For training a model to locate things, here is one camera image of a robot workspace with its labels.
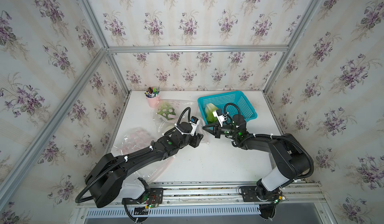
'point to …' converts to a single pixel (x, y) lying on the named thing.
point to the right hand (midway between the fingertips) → (206, 128)
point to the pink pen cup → (154, 102)
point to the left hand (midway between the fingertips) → (200, 134)
